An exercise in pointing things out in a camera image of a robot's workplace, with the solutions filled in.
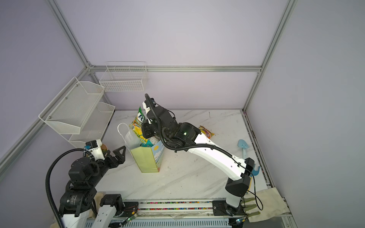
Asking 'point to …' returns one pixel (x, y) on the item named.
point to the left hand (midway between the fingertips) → (118, 151)
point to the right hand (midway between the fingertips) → (138, 126)
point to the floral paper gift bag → (148, 158)
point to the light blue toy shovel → (243, 144)
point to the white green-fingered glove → (264, 204)
